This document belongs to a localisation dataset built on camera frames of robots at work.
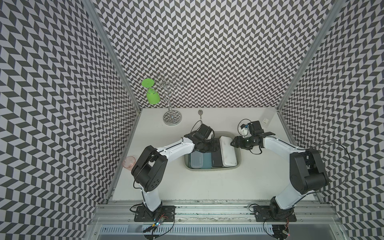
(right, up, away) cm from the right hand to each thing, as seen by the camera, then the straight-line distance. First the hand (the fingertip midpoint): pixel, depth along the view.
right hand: (234, 146), depth 91 cm
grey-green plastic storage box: (+2, -3, +1) cm, 4 cm away
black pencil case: (-12, -7, -2) cm, 14 cm away
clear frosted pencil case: (-23, -7, -5) cm, 25 cm away
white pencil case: (-4, -5, +1) cm, 6 cm away
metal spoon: (-21, +22, +24) cm, 39 cm away
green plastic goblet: (-54, +33, +9) cm, 63 cm away
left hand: (-12, -1, -4) cm, 13 cm away
